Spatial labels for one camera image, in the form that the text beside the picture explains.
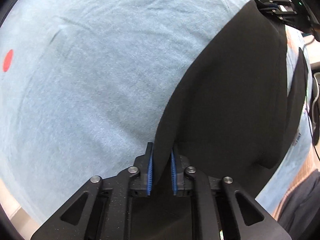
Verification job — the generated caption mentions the black pants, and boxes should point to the black pants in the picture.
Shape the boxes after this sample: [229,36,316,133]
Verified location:
[153,0,308,197]

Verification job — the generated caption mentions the blue patterned bed sheet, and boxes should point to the blue patterned bed sheet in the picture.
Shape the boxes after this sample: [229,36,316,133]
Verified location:
[0,0,315,227]

